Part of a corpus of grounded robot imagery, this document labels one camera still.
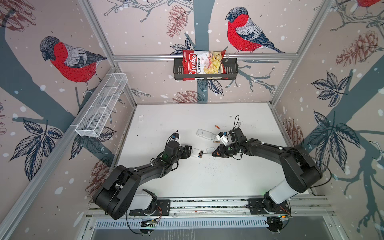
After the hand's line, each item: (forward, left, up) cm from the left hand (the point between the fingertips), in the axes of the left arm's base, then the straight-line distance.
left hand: (188, 147), depth 88 cm
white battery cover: (+30, +38, -9) cm, 50 cm away
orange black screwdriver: (-1, -13, -7) cm, 14 cm away
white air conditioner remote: (-1, -5, -7) cm, 8 cm away
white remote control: (+13, -12, -6) cm, 19 cm away
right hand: (-6, -14, -2) cm, 15 cm away
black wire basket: (+44, -28, +28) cm, 59 cm away
